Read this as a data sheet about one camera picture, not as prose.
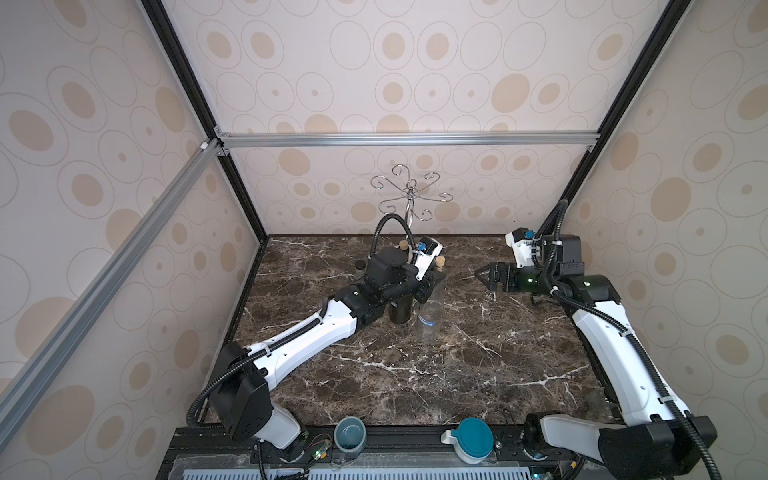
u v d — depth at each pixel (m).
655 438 0.37
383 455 0.73
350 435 0.74
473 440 0.69
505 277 0.64
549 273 0.55
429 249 0.61
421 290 0.65
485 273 0.67
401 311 0.94
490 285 0.66
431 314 0.97
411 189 0.87
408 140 0.87
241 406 0.40
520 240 0.66
